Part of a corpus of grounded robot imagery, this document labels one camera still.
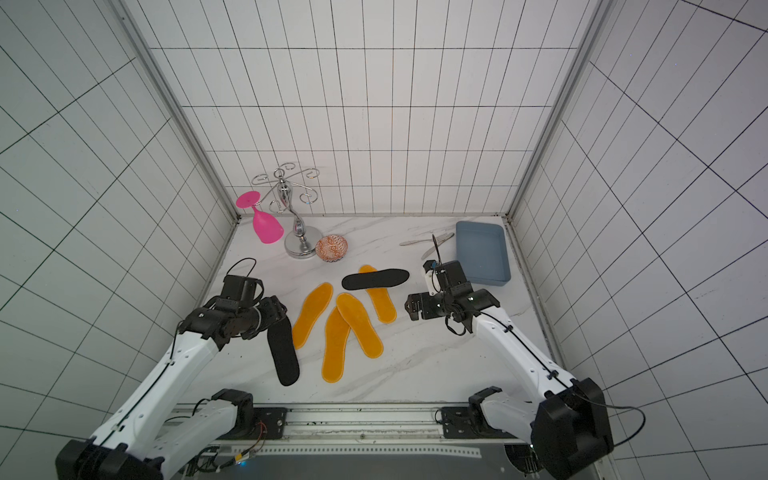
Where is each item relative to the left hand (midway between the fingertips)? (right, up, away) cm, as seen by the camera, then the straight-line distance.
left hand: (276, 320), depth 80 cm
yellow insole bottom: (+16, -6, +8) cm, 18 cm away
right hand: (+37, +4, +2) cm, 38 cm away
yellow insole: (+7, +2, +17) cm, 18 cm away
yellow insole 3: (+21, -2, +11) cm, 24 cm away
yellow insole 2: (+29, +2, +17) cm, 33 cm away
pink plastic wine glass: (-8, +25, +14) cm, 30 cm away
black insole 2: (+26, +8, +23) cm, 36 cm away
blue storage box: (+66, +17, +28) cm, 74 cm away
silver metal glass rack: (-1, +21, +30) cm, 37 cm away
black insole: (+1, -10, +4) cm, 11 cm away
